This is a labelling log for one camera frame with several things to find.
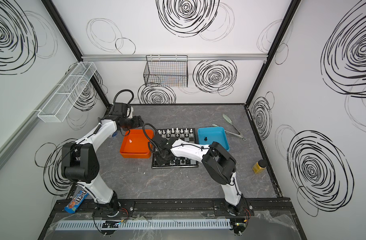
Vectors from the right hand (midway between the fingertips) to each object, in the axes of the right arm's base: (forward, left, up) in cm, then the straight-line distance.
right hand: (158, 161), depth 85 cm
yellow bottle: (-3, -56, +3) cm, 56 cm away
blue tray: (+23, -30, -7) cm, 38 cm away
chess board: (+20, -16, -2) cm, 26 cm away
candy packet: (-20, +40, -3) cm, 45 cm away
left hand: (+22, +13, +9) cm, 27 cm away
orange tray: (+14, +18, -5) cm, 23 cm away
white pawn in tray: (+15, +21, -3) cm, 26 cm away
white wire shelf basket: (+16, +47, +30) cm, 58 cm away
